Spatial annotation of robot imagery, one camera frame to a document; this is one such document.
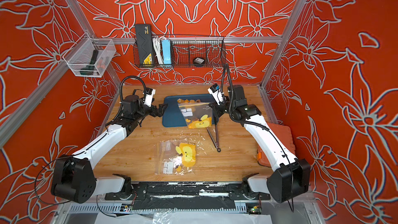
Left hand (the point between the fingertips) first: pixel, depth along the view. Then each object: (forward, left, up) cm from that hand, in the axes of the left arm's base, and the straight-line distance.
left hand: (160, 100), depth 83 cm
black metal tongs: (-14, -33, -20) cm, 41 cm away
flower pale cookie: (+17, -16, -19) cm, 30 cm away
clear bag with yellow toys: (-24, -10, -19) cm, 32 cm away
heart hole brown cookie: (+16, -20, -18) cm, 31 cm away
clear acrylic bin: (+22, +46, +11) cm, 52 cm away
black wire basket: (+34, -10, +9) cm, 37 cm away
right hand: (-4, -26, +4) cm, 27 cm away
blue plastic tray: (-6, -7, -6) cm, 11 cm away
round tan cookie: (+17, -6, -20) cm, 27 cm away
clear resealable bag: (-6, -21, -4) cm, 22 cm away
